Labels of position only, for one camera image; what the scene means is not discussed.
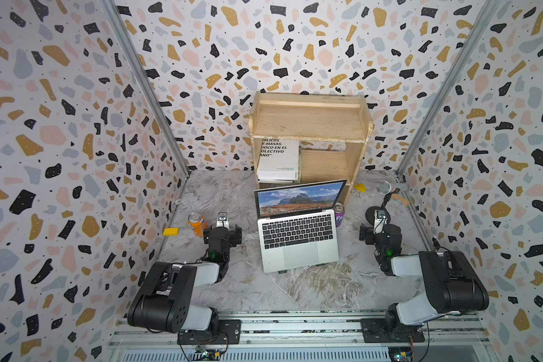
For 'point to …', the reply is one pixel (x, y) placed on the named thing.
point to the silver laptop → (297, 225)
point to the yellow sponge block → (171, 231)
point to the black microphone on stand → (383, 188)
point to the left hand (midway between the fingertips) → (225, 225)
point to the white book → (278, 161)
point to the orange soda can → (197, 222)
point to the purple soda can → (339, 213)
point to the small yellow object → (360, 187)
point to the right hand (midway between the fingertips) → (377, 223)
